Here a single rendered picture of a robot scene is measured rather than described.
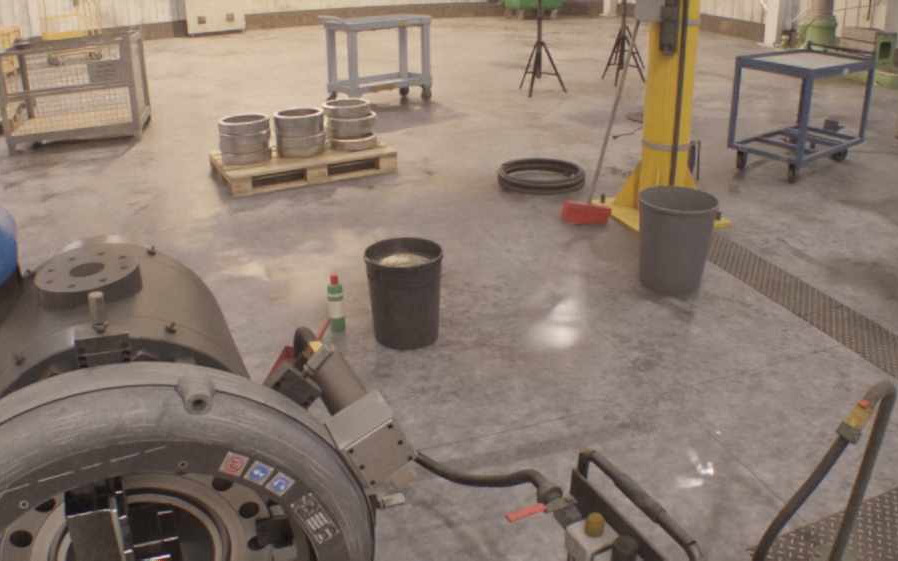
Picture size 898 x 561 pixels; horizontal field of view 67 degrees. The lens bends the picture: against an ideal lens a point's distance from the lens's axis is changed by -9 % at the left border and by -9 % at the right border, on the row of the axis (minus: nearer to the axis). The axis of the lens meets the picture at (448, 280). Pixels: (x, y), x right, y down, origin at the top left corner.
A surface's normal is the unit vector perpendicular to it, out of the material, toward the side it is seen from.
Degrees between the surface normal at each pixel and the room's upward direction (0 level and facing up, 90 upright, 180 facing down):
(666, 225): 95
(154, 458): 90
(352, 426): 23
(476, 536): 0
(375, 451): 90
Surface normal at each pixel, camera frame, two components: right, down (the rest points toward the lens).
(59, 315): -0.20, -0.85
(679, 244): -0.15, 0.48
